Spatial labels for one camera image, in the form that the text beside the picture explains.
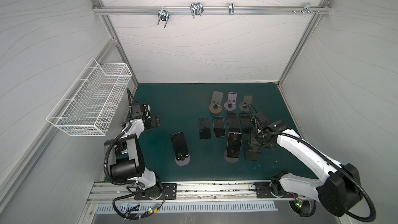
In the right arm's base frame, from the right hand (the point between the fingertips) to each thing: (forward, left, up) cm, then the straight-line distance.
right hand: (257, 137), depth 82 cm
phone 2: (+12, +11, -9) cm, 19 cm away
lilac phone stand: (+28, +12, -9) cm, 31 cm away
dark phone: (+8, +29, -9) cm, 32 cm away
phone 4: (-6, +13, +1) cm, 14 cm away
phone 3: (-9, +40, +1) cm, 41 cm away
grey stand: (-12, +39, -9) cm, 42 cm away
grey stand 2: (-9, +14, -10) cm, 20 cm away
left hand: (+10, +61, -2) cm, 62 cm away
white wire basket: (0, +81, +24) cm, 84 cm away
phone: (+10, +20, -8) cm, 24 cm away
